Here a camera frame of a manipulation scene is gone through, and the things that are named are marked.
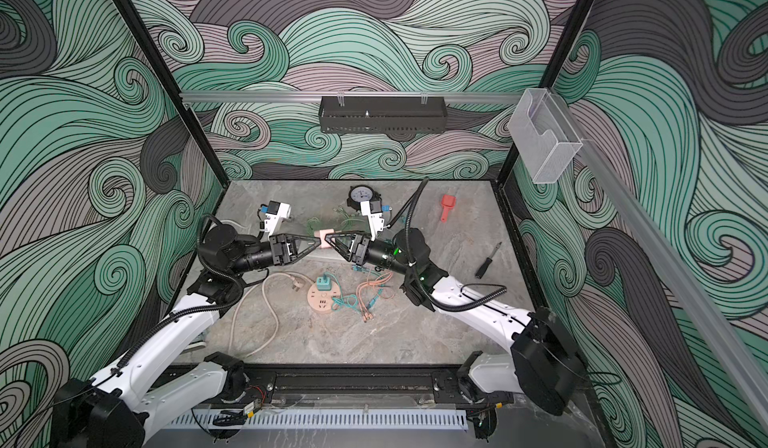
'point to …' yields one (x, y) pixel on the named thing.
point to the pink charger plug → (321, 234)
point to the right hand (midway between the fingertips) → (329, 242)
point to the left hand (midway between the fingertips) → (321, 246)
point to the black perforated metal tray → (383, 114)
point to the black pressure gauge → (362, 192)
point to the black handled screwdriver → (484, 266)
